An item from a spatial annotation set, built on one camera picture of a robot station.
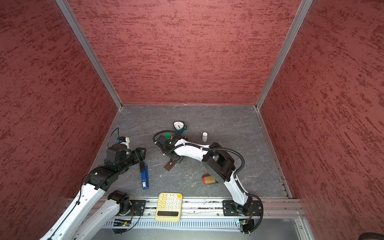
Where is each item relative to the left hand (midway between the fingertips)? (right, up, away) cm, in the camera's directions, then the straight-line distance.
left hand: (141, 154), depth 78 cm
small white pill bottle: (+35, +7, +19) cm, 41 cm away
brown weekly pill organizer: (+13, -9, +10) cm, 19 cm away
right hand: (+15, -5, +12) cm, 19 cm away
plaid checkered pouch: (+35, -15, +4) cm, 39 cm away
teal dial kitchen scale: (+17, +14, +25) cm, 34 cm away
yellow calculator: (+16, -25, -5) cm, 30 cm away
